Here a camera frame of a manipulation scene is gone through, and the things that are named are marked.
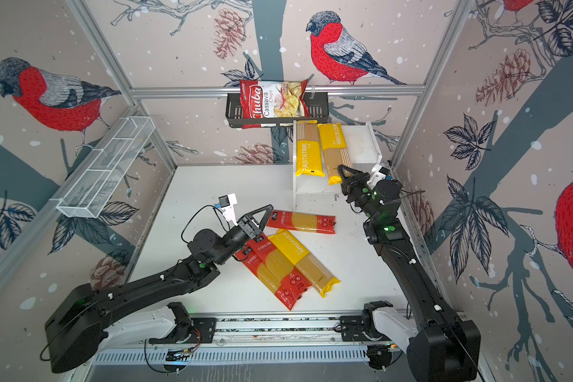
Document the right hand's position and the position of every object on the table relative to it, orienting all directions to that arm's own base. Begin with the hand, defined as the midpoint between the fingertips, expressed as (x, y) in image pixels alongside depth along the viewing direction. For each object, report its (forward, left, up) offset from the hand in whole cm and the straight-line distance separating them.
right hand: (330, 169), depth 70 cm
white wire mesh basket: (-2, +75, -3) cm, 75 cm away
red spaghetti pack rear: (+3, +9, -34) cm, 36 cm away
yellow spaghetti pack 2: (+10, -2, -1) cm, 11 cm away
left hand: (-14, +17, -2) cm, 22 cm away
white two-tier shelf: (+13, -12, -3) cm, 18 cm away
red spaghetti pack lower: (-20, +21, -34) cm, 44 cm away
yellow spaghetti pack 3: (-20, +2, -34) cm, 40 cm away
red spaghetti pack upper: (-13, +19, -33) cm, 40 cm away
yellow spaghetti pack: (+11, +7, -1) cm, 13 cm away
